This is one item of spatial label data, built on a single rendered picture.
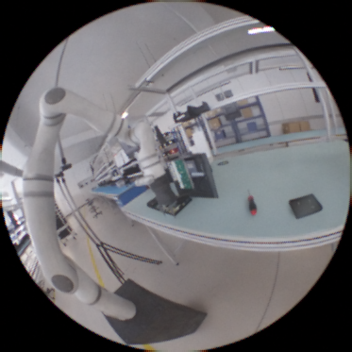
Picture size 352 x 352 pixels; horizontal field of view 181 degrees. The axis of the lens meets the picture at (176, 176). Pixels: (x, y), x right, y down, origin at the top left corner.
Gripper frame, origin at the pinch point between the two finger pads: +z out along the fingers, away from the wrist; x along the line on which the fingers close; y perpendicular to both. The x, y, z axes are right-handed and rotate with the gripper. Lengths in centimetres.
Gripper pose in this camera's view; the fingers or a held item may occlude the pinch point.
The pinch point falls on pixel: (170, 217)
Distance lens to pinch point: 47.1
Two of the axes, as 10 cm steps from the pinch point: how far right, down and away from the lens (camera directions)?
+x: -7.8, 1.4, 6.1
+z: 3.6, 9.0, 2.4
